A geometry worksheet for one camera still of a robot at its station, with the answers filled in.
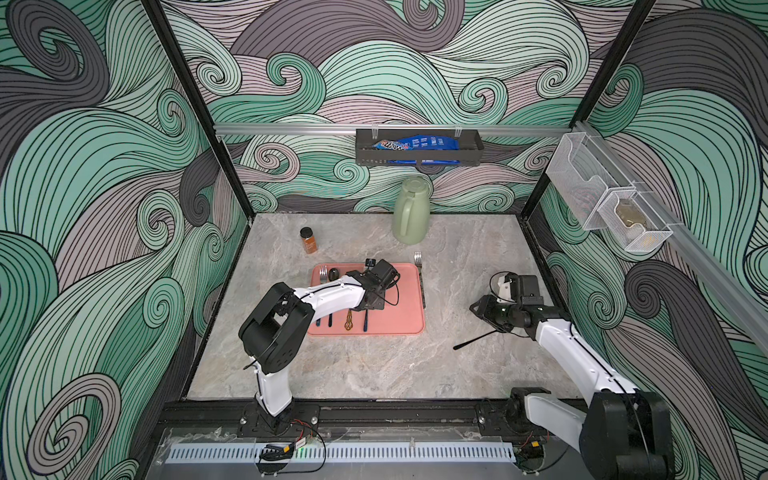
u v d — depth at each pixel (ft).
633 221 2.19
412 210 3.13
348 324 2.95
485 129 3.11
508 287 2.33
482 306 2.66
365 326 2.88
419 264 3.50
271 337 1.56
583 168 3.04
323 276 3.30
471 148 3.11
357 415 2.44
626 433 1.26
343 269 3.48
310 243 3.40
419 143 3.03
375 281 2.37
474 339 2.87
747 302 1.65
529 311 2.02
